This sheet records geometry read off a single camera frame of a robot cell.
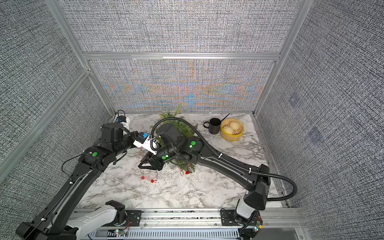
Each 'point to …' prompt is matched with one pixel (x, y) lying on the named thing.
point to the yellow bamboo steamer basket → (236, 135)
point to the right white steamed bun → (235, 125)
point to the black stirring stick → (225, 117)
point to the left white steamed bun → (228, 129)
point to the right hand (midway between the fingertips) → (140, 161)
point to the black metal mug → (213, 125)
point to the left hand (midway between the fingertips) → (144, 133)
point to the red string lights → (187, 172)
